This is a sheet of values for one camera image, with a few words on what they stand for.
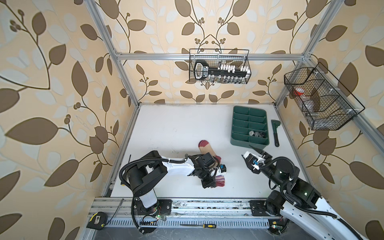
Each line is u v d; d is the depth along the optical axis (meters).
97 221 0.69
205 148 0.96
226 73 0.83
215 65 0.79
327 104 0.72
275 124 1.06
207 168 0.72
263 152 0.62
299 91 0.81
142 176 0.45
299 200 0.49
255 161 0.56
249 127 0.99
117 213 0.74
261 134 0.94
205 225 0.69
